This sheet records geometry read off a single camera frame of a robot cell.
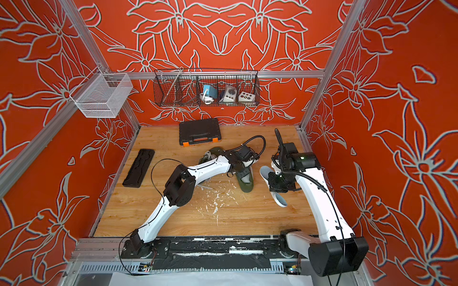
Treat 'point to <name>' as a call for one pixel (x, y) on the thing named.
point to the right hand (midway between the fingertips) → (268, 187)
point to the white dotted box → (245, 96)
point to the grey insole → (278, 197)
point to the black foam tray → (136, 175)
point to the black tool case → (199, 131)
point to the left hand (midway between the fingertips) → (245, 167)
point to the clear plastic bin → (103, 95)
